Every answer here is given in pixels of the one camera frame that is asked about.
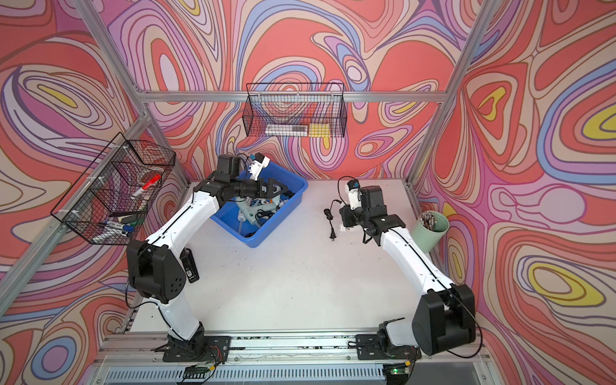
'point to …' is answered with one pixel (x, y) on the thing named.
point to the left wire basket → (108, 204)
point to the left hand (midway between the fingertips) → (281, 189)
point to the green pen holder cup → (430, 228)
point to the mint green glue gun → (251, 212)
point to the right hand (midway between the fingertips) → (346, 215)
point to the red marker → (155, 179)
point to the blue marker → (119, 226)
